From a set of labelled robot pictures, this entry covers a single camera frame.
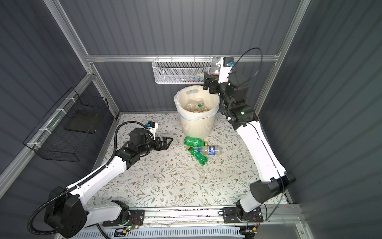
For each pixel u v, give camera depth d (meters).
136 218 0.73
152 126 0.71
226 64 0.49
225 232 0.71
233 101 0.46
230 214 0.73
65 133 0.73
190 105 0.99
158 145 0.71
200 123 0.89
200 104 1.02
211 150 0.92
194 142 0.98
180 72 1.11
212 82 0.55
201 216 0.75
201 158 0.89
